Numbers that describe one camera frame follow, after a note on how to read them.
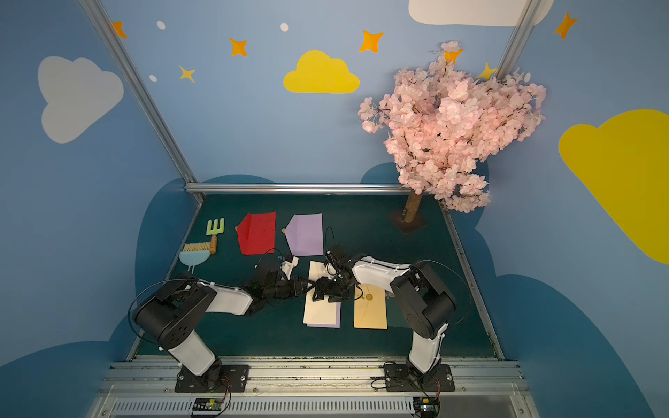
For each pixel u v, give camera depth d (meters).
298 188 1.23
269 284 0.74
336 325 0.85
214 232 1.08
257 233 1.08
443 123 0.64
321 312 0.86
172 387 0.73
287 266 0.86
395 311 0.89
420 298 0.49
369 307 0.89
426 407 0.73
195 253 1.02
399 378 0.74
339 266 0.74
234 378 0.75
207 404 0.72
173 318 0.47
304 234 1.08
